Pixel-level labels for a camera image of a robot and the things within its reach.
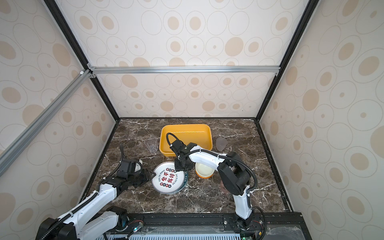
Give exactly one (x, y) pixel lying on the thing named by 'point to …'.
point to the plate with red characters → (168, 180)
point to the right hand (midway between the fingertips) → (179, 169)
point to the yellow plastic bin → (201, 135)
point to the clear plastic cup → (152, 144)
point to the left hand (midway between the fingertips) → (157, 173)
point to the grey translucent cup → (221, 143)
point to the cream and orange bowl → (203, 171)
